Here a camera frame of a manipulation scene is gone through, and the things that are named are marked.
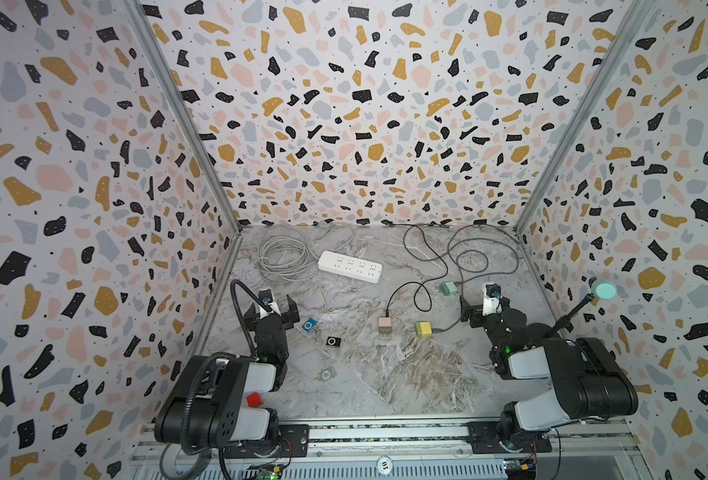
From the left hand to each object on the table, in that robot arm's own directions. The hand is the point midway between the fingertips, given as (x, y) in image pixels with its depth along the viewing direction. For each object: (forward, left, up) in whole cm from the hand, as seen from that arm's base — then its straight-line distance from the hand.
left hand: (278, 299), depth 88 cm
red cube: (-25, +4, -10) cm, 27 cm away
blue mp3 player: (-4, -8, -9) cm, 13 cm away
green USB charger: (+9, -54, -9) cm, 55 cm away
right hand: (+2, -62, -1) cm, 62 cm away
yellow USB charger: (-5, -43, -10) cm, 45 cm away
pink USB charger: (-4, -32, -10) cm, 34 cm away
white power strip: (+18, -20, -8) cm, 29 cm away
